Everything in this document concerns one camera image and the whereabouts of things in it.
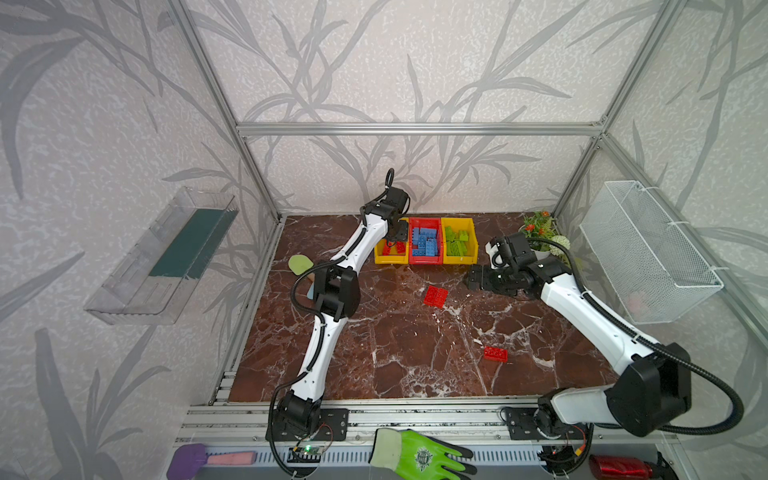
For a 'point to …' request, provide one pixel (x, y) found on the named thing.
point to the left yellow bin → (394, 258)
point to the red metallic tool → (615, 467)
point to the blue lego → (426, 241)
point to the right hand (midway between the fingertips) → (475, 279)
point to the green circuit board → (304, 454)
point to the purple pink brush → (190, 460)
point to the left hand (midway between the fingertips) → (395, 233)
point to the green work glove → (407, 454)
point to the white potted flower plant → (543, 225)
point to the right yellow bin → (457, 224)
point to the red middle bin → (431, 223)
